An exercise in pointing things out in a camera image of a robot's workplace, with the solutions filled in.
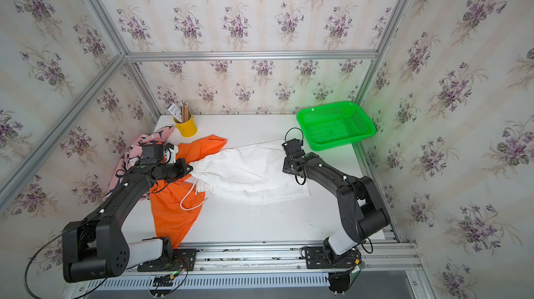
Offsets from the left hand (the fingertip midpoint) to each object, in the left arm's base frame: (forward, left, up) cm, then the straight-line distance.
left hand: (193, 167), depth 85 cm
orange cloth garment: (-11, +7, -10) cm, 16 cm away
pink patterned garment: (+7, +28, -2) cm, 29 cm away
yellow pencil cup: (+25, +10, -4) cm, 27 cm away
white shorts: (+4, -23, -10) cm, 25 cm away
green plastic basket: (+33, -68, -9) cm, 76 cm away
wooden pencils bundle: (+32, +11, +2) cm, 34 cm away
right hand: (+3, -43, -5) cm, 44 cm away
